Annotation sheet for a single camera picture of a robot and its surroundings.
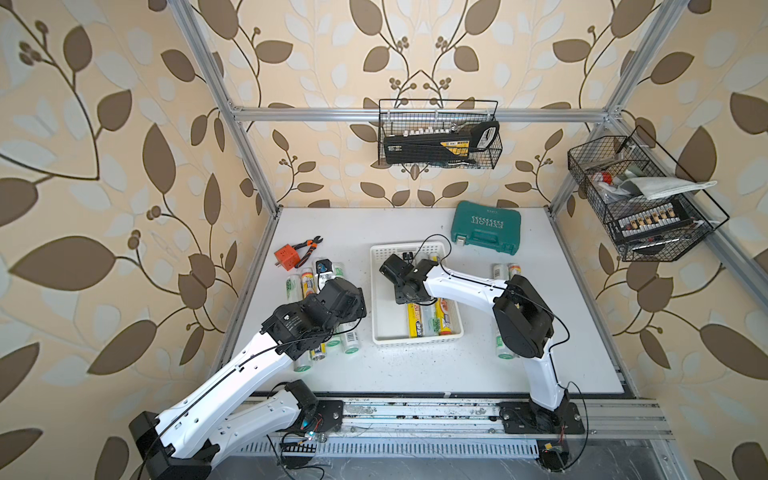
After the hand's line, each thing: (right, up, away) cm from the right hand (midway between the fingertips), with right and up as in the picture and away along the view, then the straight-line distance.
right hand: (408, 293), depth 94 cm
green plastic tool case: (+29, +22, +15) cm, 39 cm away
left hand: (-16, +2, -21) cm, 26 cm away
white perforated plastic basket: (-6, -7, -3) cm, 10 cm away
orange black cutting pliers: (-34, +15, +15) cm, 40 cm away
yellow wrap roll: (+2, -6, -5) cm, 8 cm away
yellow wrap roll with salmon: (+10, -5, -5) cm, 12 cm away
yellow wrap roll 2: (+36, +7, +6) cm, 37 cm away
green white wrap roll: (-17, -12, -11) cm, 23 cm away
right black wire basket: (+54, +38, -9) cm, 67 cm away
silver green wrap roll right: (+16, -3, -38) cm, 42 cm away
